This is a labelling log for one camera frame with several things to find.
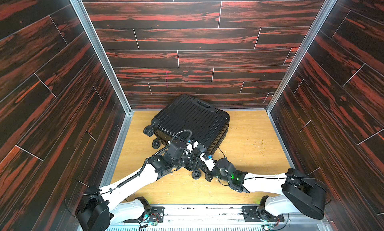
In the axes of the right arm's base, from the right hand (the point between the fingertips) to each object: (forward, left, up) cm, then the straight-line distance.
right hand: (200, 163), depth 83 cm
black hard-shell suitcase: (+20, +8, +15) cm, 26 cm away
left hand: (-2, 0, +8) cm, 8 cm away
